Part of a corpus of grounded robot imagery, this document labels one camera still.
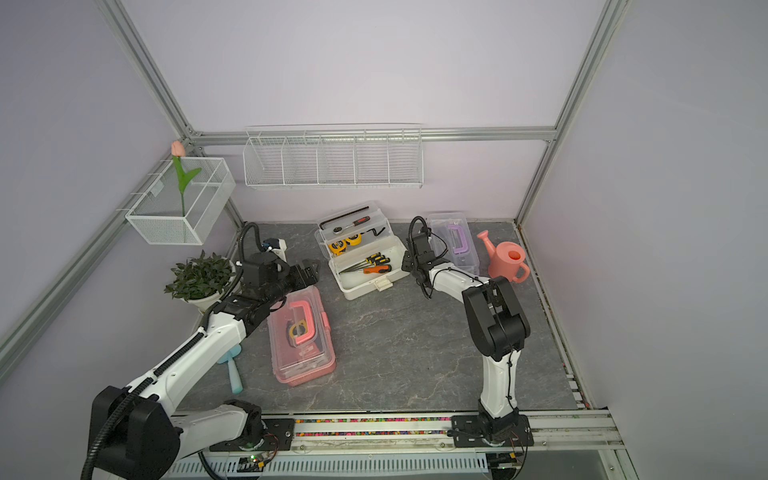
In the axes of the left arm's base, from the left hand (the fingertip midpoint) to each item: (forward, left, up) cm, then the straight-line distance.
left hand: (309, 267), depth 82 cm
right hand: (+11, -31, -12) cm, 35 cm away
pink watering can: (+5, -61, -9) cm, 61 cm away
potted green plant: (-1, +29, -1) cm, 29 cm away
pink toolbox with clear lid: (-16, +2, -9) cm, 19 cm away
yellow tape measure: (+16, -5, -11) cm, 20 cm away
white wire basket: (+14, +40, +10) cm, 44 cm away
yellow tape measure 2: (+19, -12, -11) cm, 25 cm away
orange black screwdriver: (+11, -20, -18) cm, 29 cm away
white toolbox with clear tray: (+16, -14, -14) cm, 25 cm away
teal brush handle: (-23, +21, -18) cm, 36 cm away
